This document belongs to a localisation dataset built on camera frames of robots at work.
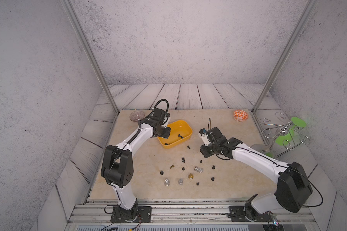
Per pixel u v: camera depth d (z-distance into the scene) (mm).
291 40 814
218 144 642
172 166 909
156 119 713
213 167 889
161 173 867
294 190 411
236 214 728
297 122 775
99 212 740
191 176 842
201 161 915
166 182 811
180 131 1116
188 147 988
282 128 741
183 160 934
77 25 756
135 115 1147
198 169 870
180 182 823
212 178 845
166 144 983
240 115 1147
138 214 723
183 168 889
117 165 474
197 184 827
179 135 1044
